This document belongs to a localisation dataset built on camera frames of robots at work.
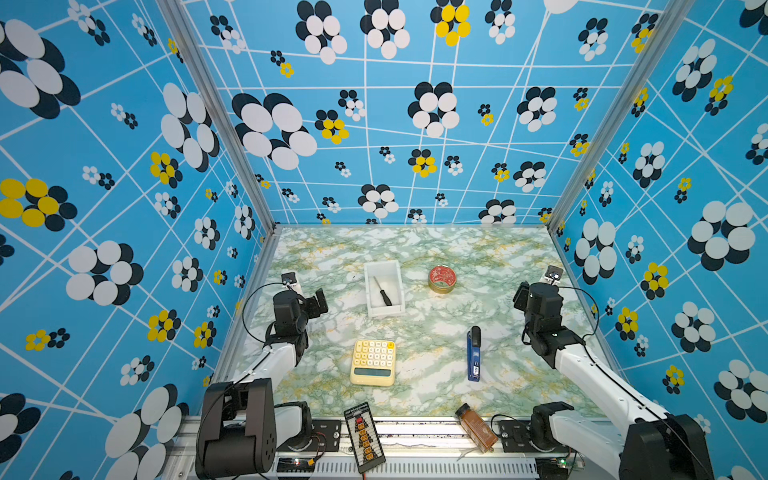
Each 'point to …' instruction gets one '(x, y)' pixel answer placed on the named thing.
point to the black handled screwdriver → (386, 298)
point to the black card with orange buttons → (364, 437)
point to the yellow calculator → (374, 363)
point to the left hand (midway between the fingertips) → (308, 291)
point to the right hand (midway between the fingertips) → (538, 287)
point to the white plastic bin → (384, 275)
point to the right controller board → (552, 468)
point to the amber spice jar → (478, 431)
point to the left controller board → (299, 465)
